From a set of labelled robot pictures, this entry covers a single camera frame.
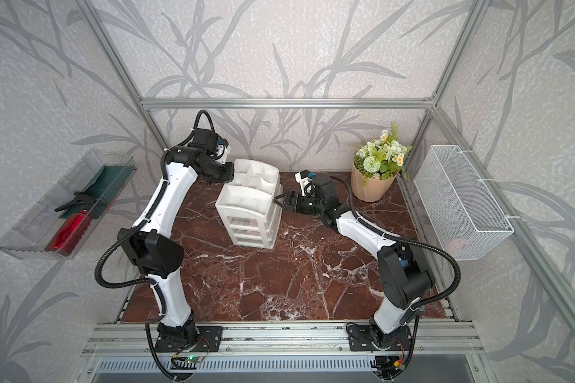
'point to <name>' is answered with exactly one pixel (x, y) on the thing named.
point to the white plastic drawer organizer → (246, 203)
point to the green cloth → (104, 187)
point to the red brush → (69, 233)
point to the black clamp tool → (80, 198)
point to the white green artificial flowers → (382, 158)
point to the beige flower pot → (369, 189)
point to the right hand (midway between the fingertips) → (280, 200)
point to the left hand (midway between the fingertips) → (233, 175)
